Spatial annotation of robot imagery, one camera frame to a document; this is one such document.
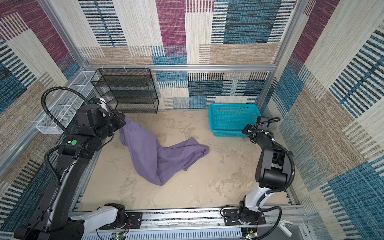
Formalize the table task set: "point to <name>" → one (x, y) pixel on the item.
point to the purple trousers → (160, 162)
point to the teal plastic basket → (228, 120)
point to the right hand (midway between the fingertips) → (249, 133)
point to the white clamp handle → (281, 225)
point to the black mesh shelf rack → (127, 90)
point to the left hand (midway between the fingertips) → (125, 113)
